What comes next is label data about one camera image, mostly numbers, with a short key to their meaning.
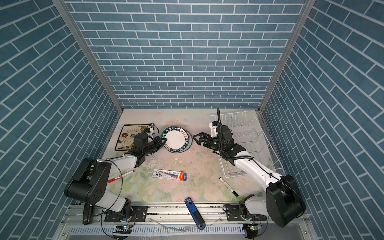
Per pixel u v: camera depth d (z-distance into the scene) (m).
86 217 0.71
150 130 0.86
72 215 0.75
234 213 0.74
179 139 0.96
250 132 1.09
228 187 0.82
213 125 0.75
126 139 0.99
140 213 0.73
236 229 0.71
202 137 0.72
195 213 0.70
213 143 0.72
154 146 0.80
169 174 0.86
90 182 0.45
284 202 0.41
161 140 0.88
